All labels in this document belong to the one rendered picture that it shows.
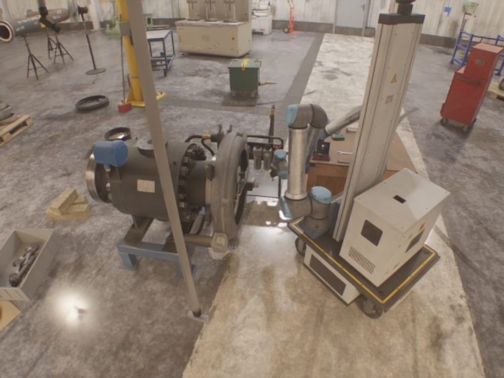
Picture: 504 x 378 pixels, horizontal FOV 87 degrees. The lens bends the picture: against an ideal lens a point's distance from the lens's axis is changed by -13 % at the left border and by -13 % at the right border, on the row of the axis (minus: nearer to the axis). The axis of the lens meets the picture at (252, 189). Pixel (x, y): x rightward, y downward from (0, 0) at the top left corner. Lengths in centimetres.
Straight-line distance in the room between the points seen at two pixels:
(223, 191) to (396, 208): 99
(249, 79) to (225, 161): 354
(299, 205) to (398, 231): 63
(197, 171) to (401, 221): 131
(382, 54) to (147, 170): 154
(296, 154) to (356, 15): 1073
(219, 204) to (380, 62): 116
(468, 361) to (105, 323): 243
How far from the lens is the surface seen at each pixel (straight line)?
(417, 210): 185
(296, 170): 184
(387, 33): 158
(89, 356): 230
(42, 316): 263
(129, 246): 238
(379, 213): 173
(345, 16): 1231
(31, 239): 319
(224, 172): 181
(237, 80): 530
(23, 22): 880
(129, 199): 218
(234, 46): 785
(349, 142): 315
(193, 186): 207
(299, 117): 173
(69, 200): 325
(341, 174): 281
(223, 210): 185
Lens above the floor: 192
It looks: 38 degrees down
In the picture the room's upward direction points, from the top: straight up
